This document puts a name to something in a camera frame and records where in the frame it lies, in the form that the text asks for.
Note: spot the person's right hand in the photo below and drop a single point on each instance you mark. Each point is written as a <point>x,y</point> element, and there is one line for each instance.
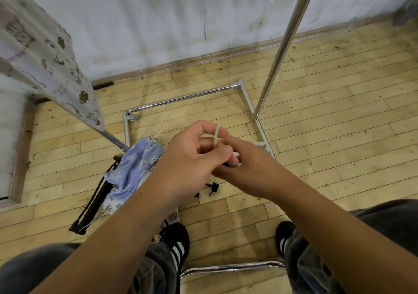
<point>258,173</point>

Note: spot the person's left hand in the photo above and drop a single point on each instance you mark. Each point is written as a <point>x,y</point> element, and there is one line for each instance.
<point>186,170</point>

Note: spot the chrome clothes rack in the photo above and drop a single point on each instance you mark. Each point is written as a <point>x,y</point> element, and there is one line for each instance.
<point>287,33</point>

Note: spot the person's left forearm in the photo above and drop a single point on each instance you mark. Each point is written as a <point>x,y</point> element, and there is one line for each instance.
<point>104,245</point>

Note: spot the person's right forearm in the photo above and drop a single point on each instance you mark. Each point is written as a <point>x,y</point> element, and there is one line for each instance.
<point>352,238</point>

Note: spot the black striped right shoe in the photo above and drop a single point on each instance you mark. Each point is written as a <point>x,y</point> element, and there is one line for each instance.
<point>284,233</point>

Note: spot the black striped shoe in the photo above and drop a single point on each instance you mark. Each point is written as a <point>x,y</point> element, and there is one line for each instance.
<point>284,233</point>
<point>176,238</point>

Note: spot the black striped left shoe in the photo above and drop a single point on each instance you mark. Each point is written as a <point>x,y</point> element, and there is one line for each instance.
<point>176,238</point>

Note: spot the black baseboard strip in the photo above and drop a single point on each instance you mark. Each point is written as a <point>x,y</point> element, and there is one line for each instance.
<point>103,85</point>

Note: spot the grey metal furniture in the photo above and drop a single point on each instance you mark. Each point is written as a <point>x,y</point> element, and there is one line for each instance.
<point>408,11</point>

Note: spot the chrome chair frame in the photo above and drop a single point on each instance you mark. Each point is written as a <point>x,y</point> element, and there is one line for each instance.
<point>232,266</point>

